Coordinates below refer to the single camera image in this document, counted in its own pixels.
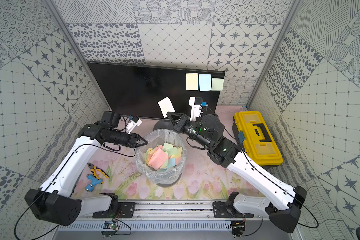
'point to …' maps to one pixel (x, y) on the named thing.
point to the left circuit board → (110, 228)
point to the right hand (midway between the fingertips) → (166, 117)
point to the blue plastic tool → (94, 181)
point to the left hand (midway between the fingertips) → (142, 139)
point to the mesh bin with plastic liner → (163, 178)
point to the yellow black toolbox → (255, 139)
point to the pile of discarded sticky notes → (164, 156)
